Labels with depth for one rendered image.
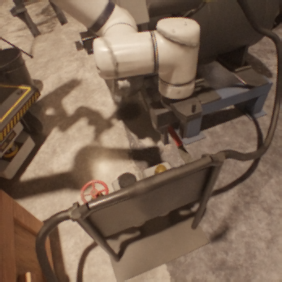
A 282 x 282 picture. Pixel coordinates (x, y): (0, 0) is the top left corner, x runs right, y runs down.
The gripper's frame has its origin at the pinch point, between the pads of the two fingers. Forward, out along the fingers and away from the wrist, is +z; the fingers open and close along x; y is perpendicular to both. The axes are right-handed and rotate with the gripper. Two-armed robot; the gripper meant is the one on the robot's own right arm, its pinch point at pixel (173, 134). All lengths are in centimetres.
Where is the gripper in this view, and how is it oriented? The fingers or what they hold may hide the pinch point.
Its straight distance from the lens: 66.8
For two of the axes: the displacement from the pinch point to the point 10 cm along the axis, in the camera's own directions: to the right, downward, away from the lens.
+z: 0.8, 6.4, 7.7
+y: -3.6, -7.0, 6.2
